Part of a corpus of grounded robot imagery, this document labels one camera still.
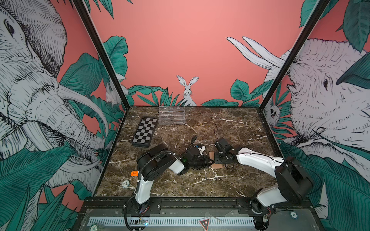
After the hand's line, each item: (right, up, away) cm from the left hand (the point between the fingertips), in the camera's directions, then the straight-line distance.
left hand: (216, 162), depth 85 cm
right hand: (0, +2, +3) cm, 4 cm away
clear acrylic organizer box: (-30, +29, +25) cm, 49 cm away
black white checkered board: (-48, +15, +14) cm, 52 cm away
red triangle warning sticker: (-9, -25, -16) cm, 31 cm away
